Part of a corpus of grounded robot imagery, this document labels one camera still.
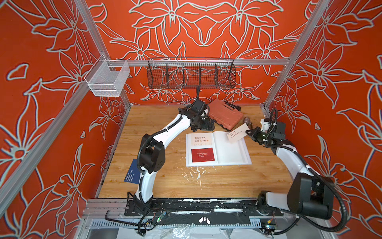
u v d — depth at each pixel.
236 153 0.93
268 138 0.66
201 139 0.98
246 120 1.06
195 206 0.74
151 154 0.51
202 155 0.92
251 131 0.78
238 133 0.89
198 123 0.70
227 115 1.07
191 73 0.97
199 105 0.70
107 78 0.93
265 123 0.79
